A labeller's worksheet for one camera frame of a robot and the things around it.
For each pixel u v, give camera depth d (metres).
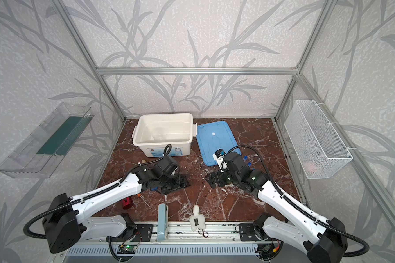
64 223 0.38
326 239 0.38
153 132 1.08
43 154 0.63
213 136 1.10
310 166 0.73
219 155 0.67
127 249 0.71
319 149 0.62
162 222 0.72
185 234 0.75
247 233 0.73
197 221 0.74
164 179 0.66
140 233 0.73
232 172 0.62
